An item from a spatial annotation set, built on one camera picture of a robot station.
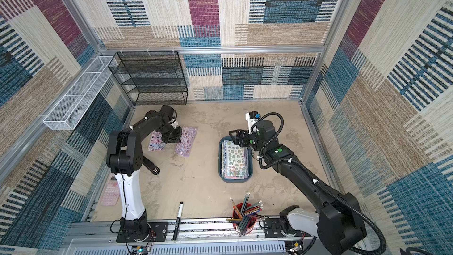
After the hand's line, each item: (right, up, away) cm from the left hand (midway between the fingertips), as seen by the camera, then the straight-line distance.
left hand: (181, 140), depth 100 cm
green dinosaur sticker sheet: (+29, -9, -11) cm, 33 cm away
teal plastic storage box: (+37, -10, -13) cm, 40 cm away
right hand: (+30, +5, -20) cm, 36 cm away
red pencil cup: (+32, -27, -29) cm, 52 cm away
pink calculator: (-28, -23, -17) cm, 40 cm away
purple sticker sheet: (+2, -4, -1) cm, 4 cm away
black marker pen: (+5, -31, -24) cm, 40 cm away
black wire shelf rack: (-21, +37, +9) cm, 43 cm away
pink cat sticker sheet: (-15, -2, +1) cm, 15 cm away
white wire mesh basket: (-38, +16, -28) cm, 49 cm away
